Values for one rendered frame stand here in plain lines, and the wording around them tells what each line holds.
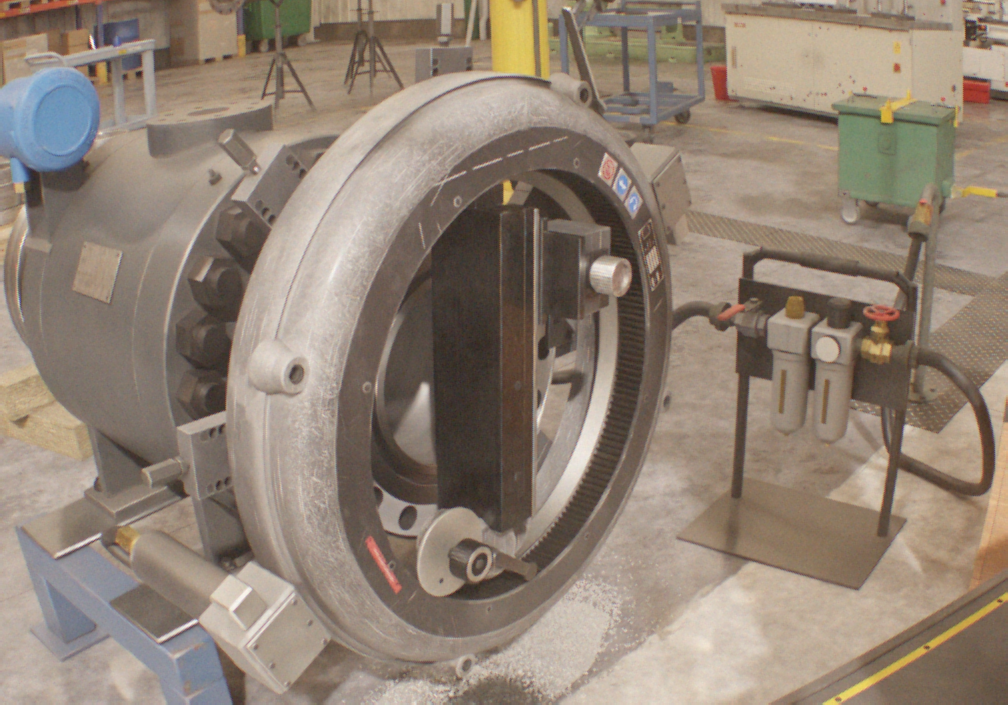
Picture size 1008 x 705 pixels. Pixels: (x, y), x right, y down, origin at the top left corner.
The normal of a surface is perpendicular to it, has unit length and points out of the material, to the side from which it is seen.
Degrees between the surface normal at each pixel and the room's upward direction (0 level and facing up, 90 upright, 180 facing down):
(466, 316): 86
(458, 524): 90
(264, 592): 22
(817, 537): 0
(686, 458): 0
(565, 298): 86
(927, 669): 0
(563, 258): 86
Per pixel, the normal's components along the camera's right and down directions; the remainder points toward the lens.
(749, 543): -0.04, -0.94
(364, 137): -0.31, -0.69
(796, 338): -0.62, 0.29
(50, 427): -0.40, 0.32
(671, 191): 0.79, 0.18
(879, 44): -0.81, 0.23
